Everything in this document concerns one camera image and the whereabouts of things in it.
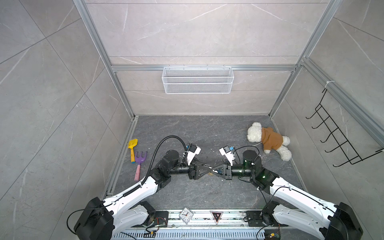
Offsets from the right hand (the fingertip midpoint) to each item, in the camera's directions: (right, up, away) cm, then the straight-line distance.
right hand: (211, 170), depth 69 cm
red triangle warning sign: (+3, -24, +5) cm, 25 cm away
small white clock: (-12, -23, +4) cm, 27 cm away
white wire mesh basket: (-6, +53, +32) cm, 62 cm away
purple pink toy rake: (-44, -1, +25) cm, 50 cm away
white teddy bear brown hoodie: (+43, +12, +28) cm, 53 cm away
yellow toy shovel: (-52, +9, +32) cm, 61 cm away
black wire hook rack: (+55, +8, -11) cm, 57 cm away
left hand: (-2, +3, 0) cm, 3 cm away
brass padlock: (-1, -1, -2) cm, 2 cm away
